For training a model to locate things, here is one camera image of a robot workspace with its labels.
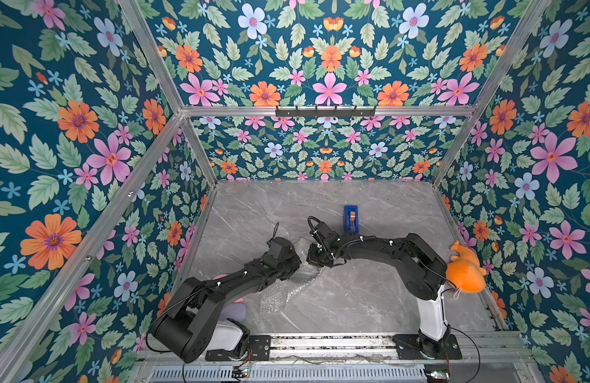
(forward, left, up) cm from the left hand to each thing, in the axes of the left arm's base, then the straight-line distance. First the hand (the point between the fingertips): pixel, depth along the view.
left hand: (307, 258), depth 89 cm
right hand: (+2, -1, -3) cm, 4 cm away
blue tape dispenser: (+16, -19, +1) cm, 25 cm away
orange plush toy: (-12, -53, +4) cm, 55 cm away
